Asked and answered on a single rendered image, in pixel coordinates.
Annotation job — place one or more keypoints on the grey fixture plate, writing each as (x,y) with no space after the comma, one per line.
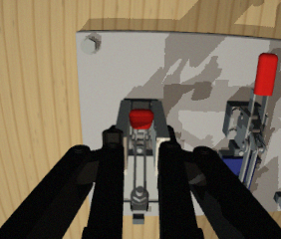
(193,75)

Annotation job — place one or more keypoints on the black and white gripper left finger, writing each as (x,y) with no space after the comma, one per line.
(48,211)

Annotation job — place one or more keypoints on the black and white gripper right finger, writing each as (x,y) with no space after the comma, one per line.
(231,209)

